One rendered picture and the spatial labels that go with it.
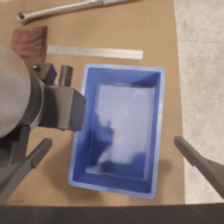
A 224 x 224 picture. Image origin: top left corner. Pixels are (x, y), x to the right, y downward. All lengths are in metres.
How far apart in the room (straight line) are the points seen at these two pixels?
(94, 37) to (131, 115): 0.30
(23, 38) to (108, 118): 0.43
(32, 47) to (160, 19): 0.45
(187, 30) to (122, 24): 0.68
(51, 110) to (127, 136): 0.34
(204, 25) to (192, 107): 0.54
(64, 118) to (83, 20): 0.52
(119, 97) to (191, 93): 0.63
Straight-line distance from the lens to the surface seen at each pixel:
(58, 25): 0.69
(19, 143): 0.18
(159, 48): 0.58
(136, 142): 0.50
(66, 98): 0.19
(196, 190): 1.07
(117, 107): 0.51
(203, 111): 1.06
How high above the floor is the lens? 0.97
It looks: 79 degrees down
